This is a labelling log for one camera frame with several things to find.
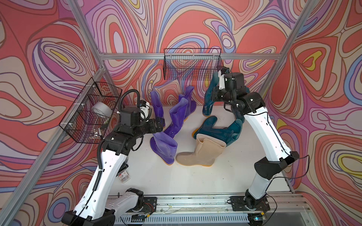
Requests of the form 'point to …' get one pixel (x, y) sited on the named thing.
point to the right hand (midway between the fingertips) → (213, 93)
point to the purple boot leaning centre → (176, 112)
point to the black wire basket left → (93, 111)
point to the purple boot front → (164, 146)
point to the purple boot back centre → (192, 104)
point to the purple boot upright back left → (157, 105)
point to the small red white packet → (124, 176)
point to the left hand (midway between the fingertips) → (159, 120)
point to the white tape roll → (102, 109)
